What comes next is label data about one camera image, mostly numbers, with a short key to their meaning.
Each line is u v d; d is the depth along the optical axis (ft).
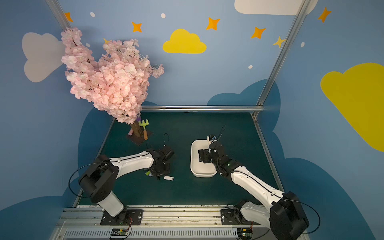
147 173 2.91
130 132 3.51
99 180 1.51
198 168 3.02
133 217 2.46
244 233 2.40
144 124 3.73
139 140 3.42
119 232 2.35
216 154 2.02
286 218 1.32
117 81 1.90
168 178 2.88
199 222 2.42
